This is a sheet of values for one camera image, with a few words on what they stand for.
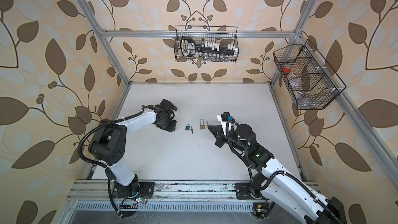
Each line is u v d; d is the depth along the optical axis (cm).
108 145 48
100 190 77
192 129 96
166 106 77
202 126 96
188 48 85
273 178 48
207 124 99
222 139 63
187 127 97
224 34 91
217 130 65
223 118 61
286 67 87
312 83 73
